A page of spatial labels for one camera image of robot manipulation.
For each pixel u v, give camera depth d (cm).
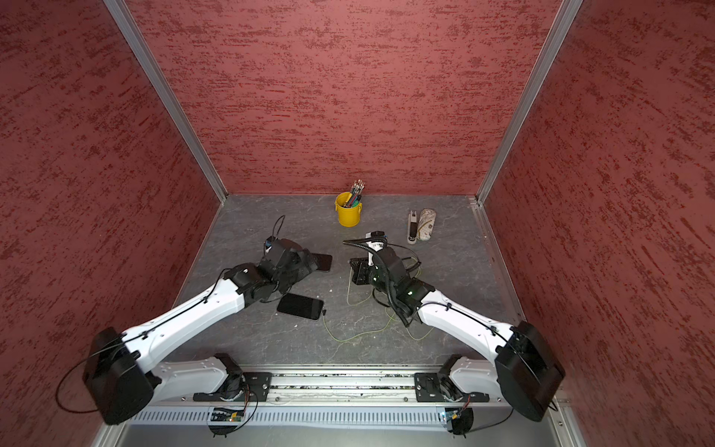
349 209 106
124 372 38
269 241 73
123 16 71
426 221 110
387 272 58
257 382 75
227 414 72
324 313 87
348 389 76
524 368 40
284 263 62
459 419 71
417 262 62
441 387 65
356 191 103
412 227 105
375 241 70
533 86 85
